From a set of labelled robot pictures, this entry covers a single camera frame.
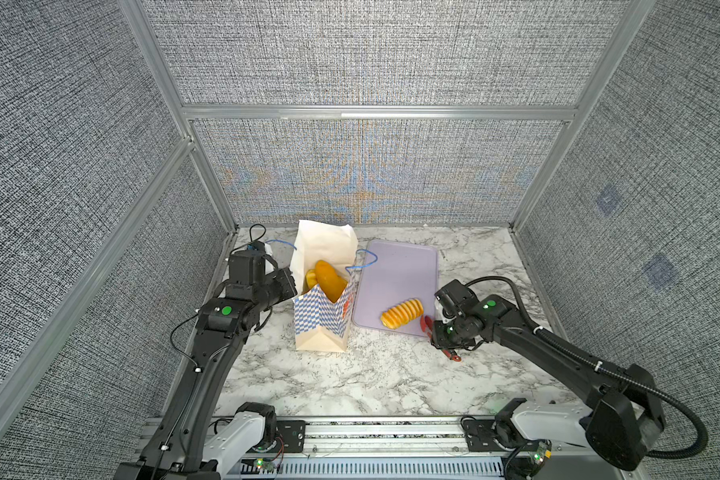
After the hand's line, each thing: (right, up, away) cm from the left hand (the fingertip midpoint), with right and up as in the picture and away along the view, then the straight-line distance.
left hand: (295, 277), depth 74 cm
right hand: (+37, -17, +7) cm, 41 cm away
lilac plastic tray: (+37, -4, +32) cm, 49 cm away
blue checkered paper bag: (+5, -14, +8) cm, 17 cm away
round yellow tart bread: (0, -2, +23) cm, 23 cm away
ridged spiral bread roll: (+29, -12, +17) cm, 36 cm away
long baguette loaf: (+7, -2, +16) cm, 18 cm away
